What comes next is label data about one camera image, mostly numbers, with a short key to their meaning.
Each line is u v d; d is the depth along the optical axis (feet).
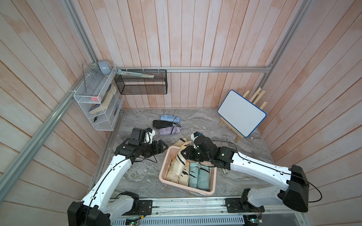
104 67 2.69
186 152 2.25
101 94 2.51
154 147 2.20
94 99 2.39
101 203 1.29
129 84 3.49
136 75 2.96
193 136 2.33
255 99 2.82
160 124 3.49
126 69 3.03
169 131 3.31
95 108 2.62
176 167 2.35
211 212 2.40
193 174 2.68
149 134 2.36
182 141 3.10
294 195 1.27
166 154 2.56
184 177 2.62
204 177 2.62
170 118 3.63
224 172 2.72
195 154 2.12
